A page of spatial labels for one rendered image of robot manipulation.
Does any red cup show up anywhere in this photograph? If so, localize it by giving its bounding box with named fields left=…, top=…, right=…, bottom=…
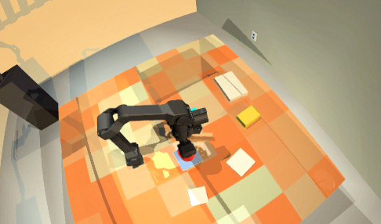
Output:
left=177, top=149, right=194, bottom=161

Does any yellow rectangular block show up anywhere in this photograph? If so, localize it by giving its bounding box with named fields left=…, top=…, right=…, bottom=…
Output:
left=236, top=105, right=261, bottom=128

